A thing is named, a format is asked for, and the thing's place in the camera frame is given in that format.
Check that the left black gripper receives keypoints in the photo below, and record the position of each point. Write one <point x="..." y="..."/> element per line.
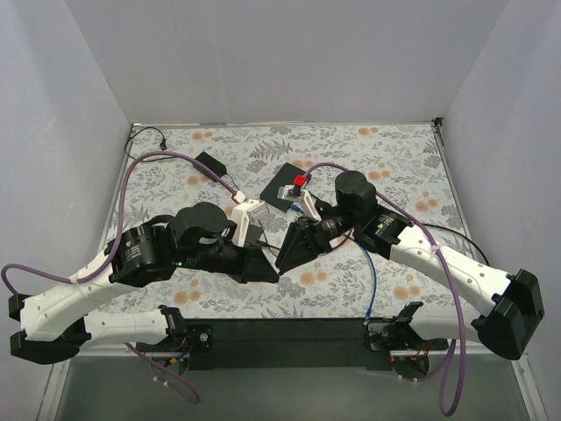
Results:
<point x="244" y="262"/>

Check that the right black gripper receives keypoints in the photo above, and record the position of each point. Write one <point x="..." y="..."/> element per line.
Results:
<point x="309" y="237"/>

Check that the black network switch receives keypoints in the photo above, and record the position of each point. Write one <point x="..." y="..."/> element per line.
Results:
<point x="282" y="177"/>

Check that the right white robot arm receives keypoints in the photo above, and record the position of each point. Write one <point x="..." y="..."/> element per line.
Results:
<point x="495" y="308"/>

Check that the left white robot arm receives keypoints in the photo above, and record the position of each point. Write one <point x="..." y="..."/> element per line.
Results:
<point x="57" y="324"/>

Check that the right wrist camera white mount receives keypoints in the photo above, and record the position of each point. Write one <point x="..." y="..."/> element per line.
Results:
<point x="296" y="193"/>

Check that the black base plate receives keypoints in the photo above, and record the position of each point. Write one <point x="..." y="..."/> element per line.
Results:
<point x="294" y="342"/>

